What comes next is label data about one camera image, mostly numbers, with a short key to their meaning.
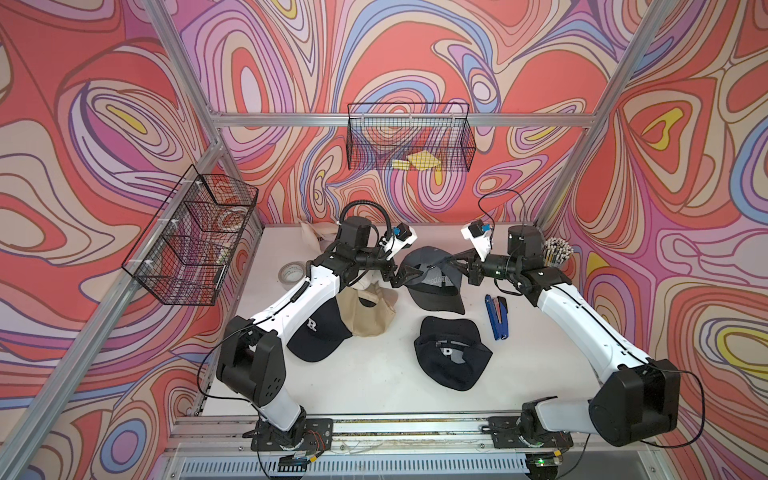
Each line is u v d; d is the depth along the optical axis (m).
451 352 0.86
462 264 0.74
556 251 0.88
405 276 0.69
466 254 0.71
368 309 0.93
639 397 0.40
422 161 0.91
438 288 0.88
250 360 0.44
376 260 0.68
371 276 0.75
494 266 0.67
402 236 0.65
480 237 0.66
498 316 0.93
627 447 0.42
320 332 0.86
